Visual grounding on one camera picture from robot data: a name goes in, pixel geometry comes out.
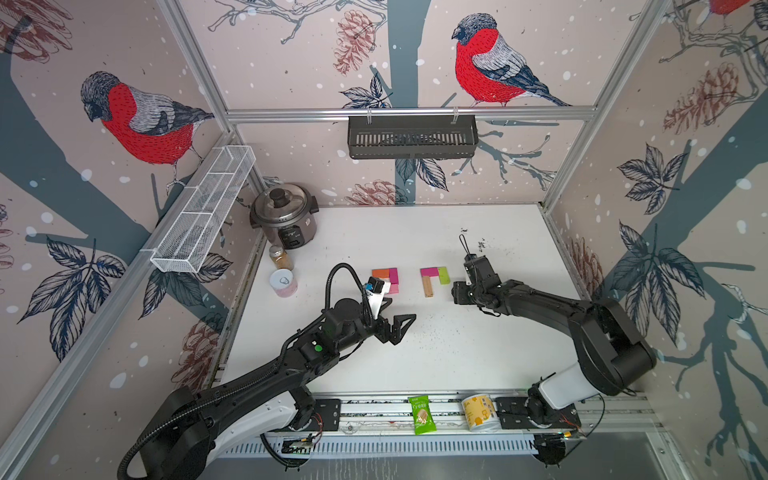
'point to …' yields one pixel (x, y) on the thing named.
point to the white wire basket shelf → (207, 202)
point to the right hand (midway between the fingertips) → (460, 287)
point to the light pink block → (394, 288)
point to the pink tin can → (283, 282)
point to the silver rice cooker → (286, 212)
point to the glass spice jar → (280, 258)
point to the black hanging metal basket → (412, 137)
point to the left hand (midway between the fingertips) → (407, 305)
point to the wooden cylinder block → (428, 291)
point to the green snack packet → (422, 416)
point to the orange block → (381, 273)
